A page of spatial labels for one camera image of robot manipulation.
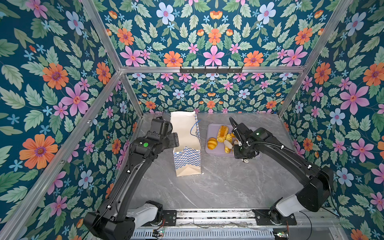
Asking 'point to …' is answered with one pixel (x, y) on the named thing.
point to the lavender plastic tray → (219, 140)
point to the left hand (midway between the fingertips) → (173, 135)
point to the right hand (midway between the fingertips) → (237, 155)
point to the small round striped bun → (212, 143)
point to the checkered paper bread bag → (187, 155)
